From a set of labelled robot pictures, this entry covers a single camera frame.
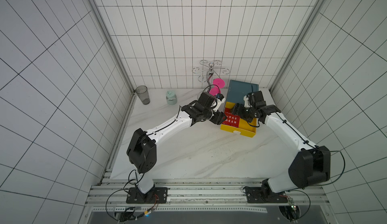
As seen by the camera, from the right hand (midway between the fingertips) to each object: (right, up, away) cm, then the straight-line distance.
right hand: (235, 109), depth 86 cm
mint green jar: (-41, +7, +22) cm, 47 cm away
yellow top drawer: (+3, -9, -9) cm, 13 cm away
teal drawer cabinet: (+3, +12, +3) cm, 13 cm away
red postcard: (-2, -6, -1) cm, 6 cm away
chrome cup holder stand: (-13, +25, +5) cm, 29 cm away
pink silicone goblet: (-9, +15, +2) cm, 18 cm away
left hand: (-10, -4, -6) cm, 13 cm away
